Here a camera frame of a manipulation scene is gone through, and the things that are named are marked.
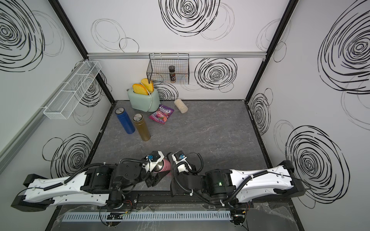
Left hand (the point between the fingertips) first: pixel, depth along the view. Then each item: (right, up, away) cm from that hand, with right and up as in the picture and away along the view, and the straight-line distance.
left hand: (165, 166), depth 62 cm
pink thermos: (0, +2, -6) cm, 6 cm away
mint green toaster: (-17, +31, +40) cm, 53 cm away
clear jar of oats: (+5, +28, +48) cm, 56 cm away
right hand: (+3, -2, 0) cm, 4 cm away
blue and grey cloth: (+3, +5, -7) cm, 9 cm away
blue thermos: (-30, +19, +29) cm, 46 cm away
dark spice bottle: (+1, +46, +25) cm, 52 cm away
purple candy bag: (-10, +23, +45) cm, 51 cm away
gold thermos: (-18, +20, +20) cm, 34 cm away
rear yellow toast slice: (-18, +43, +43) cm, 63 cm away
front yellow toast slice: (-24, +40, +37) cm, 60 cm away
